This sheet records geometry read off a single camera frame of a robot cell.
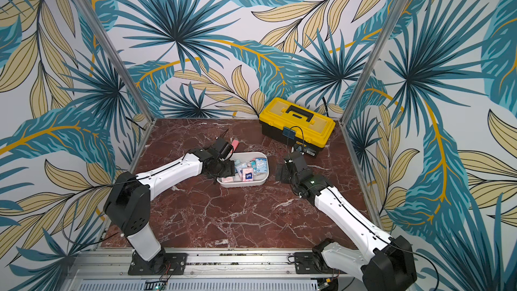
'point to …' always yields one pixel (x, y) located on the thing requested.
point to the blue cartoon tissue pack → (261, 165)
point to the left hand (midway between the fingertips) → (226, 174)
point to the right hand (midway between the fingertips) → (290, 168)
